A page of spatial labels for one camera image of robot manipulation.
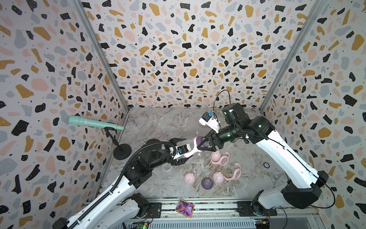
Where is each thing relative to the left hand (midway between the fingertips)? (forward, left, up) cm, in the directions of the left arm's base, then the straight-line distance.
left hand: (190, 144), depth 66 cm
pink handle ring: (-7, -26, -26) cm, 37 cm away
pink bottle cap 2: (-7, -16, -25) cm, 31 cm away
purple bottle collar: (-9, -9, -27) cm, 30 cm away
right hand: (-3, -6, +5) cm, 8 cm away
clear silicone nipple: (-2, -10, -27) cm, 29 cm away
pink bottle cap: (-7, 0, -24) cm, 25 cm away
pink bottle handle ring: (-8, +1, +5) cm, 10 cm away
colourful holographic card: (-22, +3, -27) cm, 35 cm away
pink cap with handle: (+6, -17, -26) cm, 31 cm away
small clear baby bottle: (-6, +12, -18) cm, 22 cm away
